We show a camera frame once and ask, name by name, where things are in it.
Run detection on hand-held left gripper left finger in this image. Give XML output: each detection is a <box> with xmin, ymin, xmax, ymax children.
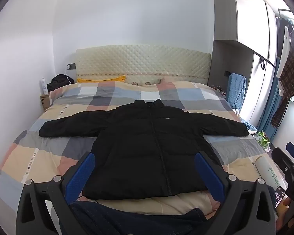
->
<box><xmin>16</xmin><ymin>152</ymin><xmax>96</xmax><ymax>235</ymax></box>

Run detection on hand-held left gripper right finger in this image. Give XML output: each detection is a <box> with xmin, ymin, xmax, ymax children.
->
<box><xmin>194</xmin><ymin>151</ymin><xmax>278</xmax><ymax>235</ymax></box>

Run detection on black puffer jacket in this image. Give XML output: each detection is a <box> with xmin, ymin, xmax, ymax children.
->
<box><xmin>39</xmin><ymin>99</ymin><xmax>250</xmax><ymax>200</ymax></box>

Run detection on black clothes rack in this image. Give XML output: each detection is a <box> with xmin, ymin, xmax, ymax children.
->
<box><xmin>275</xmin><ymin>8</ymin><xmax>294</xmax><ymax>33</ymax></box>

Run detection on black smartphone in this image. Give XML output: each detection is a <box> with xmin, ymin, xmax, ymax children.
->
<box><xmin>274</xmin><ymin>186</ymin><xmax>289</xmax><ymax>211</ymax></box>

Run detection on white paper tube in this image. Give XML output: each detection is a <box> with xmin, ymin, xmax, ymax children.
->
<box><xmin>252</xmin><ymin>155</ymin><xmax>285</xmax><ymax>194</ymax></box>

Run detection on green plant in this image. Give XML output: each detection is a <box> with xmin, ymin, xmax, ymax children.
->
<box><xmin>257</xmin><ymin>131</ymin><xmax>271</xmax><ymax>150</ymax></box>

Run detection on plaid bed duvet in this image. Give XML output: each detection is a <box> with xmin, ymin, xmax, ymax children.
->
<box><xmin>0</xmin><ymin>80</ymin><xmax>288</xmax><ymax>228</ymax></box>

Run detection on blue cloth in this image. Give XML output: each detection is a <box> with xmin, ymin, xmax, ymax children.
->
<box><xmin>242</xmin><ymin>120</ymin><xmax>257</xmax><ymax>132</ymax></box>

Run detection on blue curtain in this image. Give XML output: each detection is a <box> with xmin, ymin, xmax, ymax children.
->
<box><xmin>257</xmin><ymin>61</ymin><xmax>284</xmax><ymax>138</ymax></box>

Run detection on brown patterned hanging garment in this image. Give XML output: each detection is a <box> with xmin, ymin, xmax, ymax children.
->
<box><xmin>270</xmin><ymin>33</ymin><xmax>294</xmax><ymax>129</ymax></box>

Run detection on person's dark blue jeans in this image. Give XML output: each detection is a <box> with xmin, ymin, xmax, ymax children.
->
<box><xmin>69</xmin><ymin>201</ymin><xmax>226</xmax><ymax>235</ymax></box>

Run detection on blue towel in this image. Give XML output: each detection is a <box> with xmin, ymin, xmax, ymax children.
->
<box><xmin>227</xmin><ymin>73</ymin><xmax>247</xmax><ymax>113</ymax></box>

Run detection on black bag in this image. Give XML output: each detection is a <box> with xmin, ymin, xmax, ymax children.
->
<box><xmin>47</xmin><ymin>74</ymin><xmax>69</xmax><ymax>91</ymax></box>

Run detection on white bottle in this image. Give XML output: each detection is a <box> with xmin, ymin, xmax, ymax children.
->
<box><xmin>41</xmin><ymin>77</ymin><xmax>49</xmax><ymax>95</ymax></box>

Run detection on yellow pillow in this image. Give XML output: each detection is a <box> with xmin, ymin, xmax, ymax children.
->
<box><xmin>77</xmin><ymin>75</ymin><xmax>127</xmax><ymax>84</ymax></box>

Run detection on cream quilted headboard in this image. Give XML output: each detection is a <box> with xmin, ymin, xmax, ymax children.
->
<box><xmin>75</xmin><ymin>44</ymin><xmax>211</xmax><ymax>86</ymax></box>

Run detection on grey and white wardrobe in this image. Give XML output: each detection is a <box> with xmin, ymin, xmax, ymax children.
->
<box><xmin>208</xmin><ymin>0</ymin><xmax>283</xmax><ymax>126</ymax></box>

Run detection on white charger cable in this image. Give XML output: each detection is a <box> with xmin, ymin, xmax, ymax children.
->
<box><xmin>65</xmin><ymin>65</ymin><xmax>75</xmax><ymax>84</ymax></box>

